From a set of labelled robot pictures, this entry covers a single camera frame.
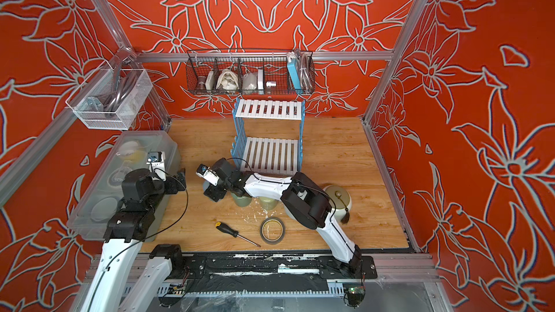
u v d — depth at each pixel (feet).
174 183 2.12
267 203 2.78
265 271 2.39
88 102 2.29
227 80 2.97
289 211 1.75
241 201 2.83
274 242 2.55
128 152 2.86
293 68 2.73
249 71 3.26
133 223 1.58
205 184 2.79
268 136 3.65
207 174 2.49
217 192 2.56
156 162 2.00
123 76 2.55
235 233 2.61
